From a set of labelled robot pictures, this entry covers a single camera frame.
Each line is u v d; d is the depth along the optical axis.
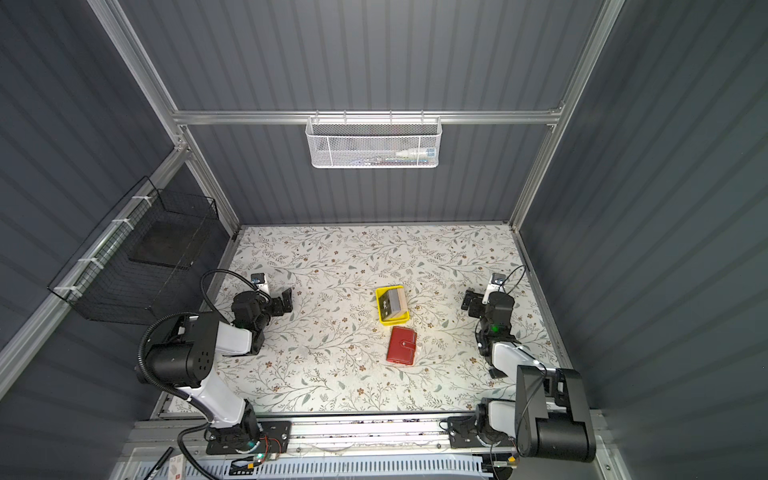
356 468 0.77
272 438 0.73
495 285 0.77
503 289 0.75
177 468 0.69
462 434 0.74
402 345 0.87
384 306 0.96
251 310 0.75
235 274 0.82
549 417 0.42
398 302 0.94
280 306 0.89
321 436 0.75
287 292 0.95
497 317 0.68
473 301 0.82
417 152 0.91
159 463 0.70
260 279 0.85
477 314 0.82
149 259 0.74
